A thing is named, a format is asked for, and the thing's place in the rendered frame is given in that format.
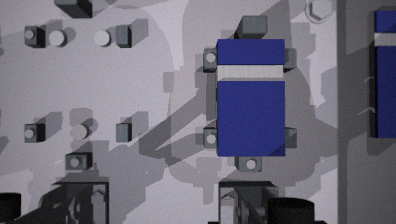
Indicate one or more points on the grey fixture plate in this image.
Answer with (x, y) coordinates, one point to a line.
(164, 175)

